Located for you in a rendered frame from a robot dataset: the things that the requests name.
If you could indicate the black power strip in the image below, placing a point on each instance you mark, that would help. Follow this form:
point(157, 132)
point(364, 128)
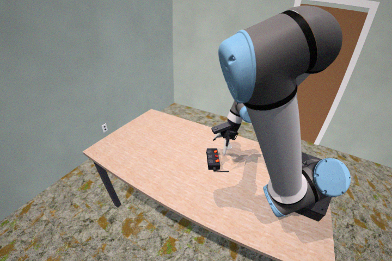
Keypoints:
point(213, 159)

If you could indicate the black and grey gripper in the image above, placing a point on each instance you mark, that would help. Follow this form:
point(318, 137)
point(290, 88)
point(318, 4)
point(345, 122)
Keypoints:
point(227, 135)

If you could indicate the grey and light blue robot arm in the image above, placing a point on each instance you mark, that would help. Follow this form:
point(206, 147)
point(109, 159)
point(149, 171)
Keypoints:
point(263, 65)

